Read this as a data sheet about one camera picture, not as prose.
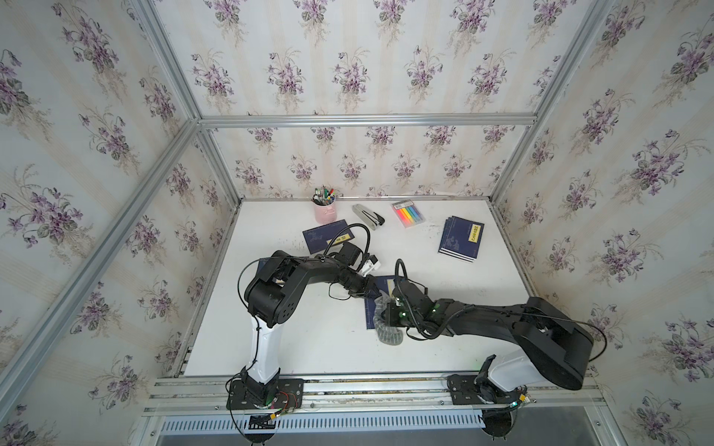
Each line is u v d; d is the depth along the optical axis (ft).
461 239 3.44
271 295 1.71
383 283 2.97
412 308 2.19
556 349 1.43
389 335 2.70
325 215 3.53
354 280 2.76
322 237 3.51
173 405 2.45
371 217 3.65
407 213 3.76
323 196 3.52
